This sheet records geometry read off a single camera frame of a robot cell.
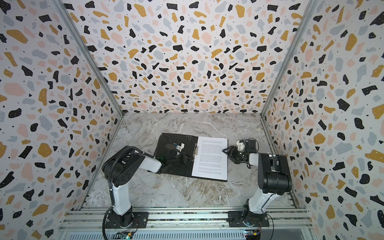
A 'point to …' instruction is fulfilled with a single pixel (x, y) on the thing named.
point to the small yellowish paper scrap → (259, 129)
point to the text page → (211, 162)
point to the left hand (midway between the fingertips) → (194, 157)
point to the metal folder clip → (196, 148)
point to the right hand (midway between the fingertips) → (224, 150)
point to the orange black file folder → (189, 142)
